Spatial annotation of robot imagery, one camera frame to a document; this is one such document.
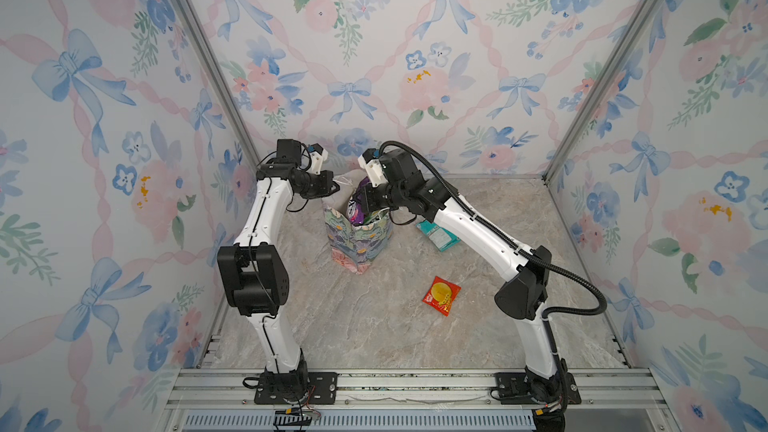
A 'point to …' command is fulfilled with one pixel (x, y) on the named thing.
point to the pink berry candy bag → (355, 211)
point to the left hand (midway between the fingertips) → (339, 184)
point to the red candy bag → (441, 295)
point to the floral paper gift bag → (352, 245)
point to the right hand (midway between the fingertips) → (352, 194)
